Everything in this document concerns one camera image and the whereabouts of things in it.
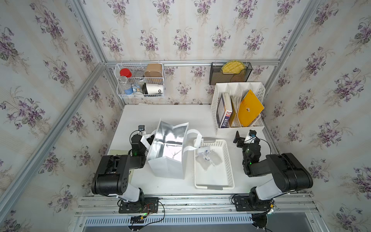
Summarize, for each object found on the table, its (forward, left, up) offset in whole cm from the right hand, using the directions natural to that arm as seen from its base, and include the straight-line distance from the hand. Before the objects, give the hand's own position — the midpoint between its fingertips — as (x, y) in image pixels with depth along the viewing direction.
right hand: (247, 133), depth 89 cm
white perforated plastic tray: (-24, +18, -12) cm, 32 cm away
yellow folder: (+18, -5, +4) cm, 19 cm away
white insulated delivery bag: (-3, +51, -10) cm, 52 cm away
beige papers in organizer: (+17, +7, +11) cm, 22 cm away
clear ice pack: (-13, +25, -9) cm, 30 cm away
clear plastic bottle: (+22, +78, +18) cm, 83 cm away
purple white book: (+8, +15, +11) cm, 21 cm away
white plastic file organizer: (+30, -13, +10) cm, 34 cm away
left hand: (0, +63, -3) cm, 63 cm away
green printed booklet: (-9, +86, -11) cm, 87 cm away
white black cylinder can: (+23, +64, +16) cm, 70 cm away
